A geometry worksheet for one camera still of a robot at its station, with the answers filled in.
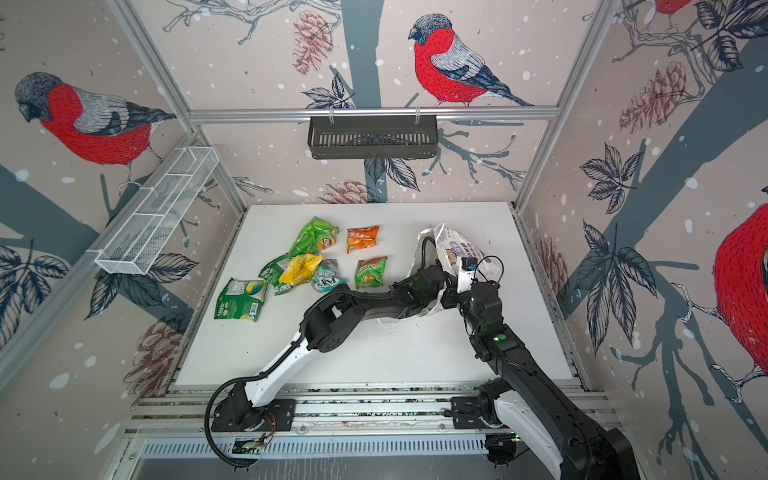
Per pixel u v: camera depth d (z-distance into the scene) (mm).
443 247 833
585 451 392
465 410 728
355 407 761
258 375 624
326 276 942
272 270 978
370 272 946
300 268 901
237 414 641
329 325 602
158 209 787
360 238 1043
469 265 684
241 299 917
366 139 1067
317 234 997
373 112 920
